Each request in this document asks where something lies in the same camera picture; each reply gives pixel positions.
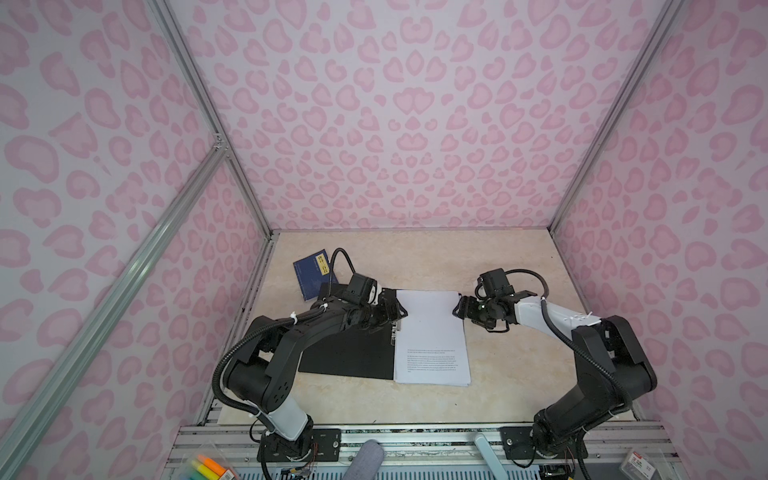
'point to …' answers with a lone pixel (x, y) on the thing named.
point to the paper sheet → (430, 346)
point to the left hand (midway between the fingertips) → (400, 314)
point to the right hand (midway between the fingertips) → (462, 311)
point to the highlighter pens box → (199, 466)
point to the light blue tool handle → (490, 458)
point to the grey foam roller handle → (367, 463)
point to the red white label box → (638, 466)
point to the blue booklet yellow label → (312, 272)
